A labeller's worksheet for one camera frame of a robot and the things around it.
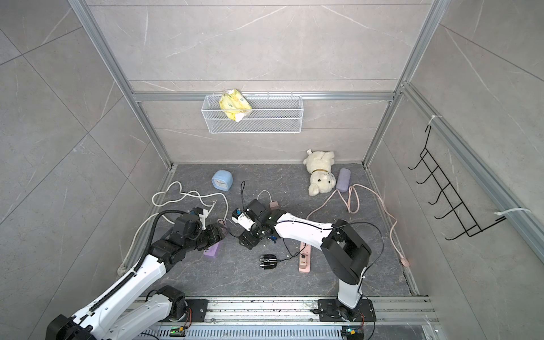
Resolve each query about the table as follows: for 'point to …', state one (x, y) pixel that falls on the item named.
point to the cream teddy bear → (319, 165)
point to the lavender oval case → (343, 180)
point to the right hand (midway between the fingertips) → (247, 235)
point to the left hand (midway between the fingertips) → (226, 228)
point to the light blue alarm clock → (222, 180)
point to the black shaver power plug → (268, 261)
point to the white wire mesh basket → (270, 114)
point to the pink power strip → (304, 258)
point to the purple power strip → (212, 251)
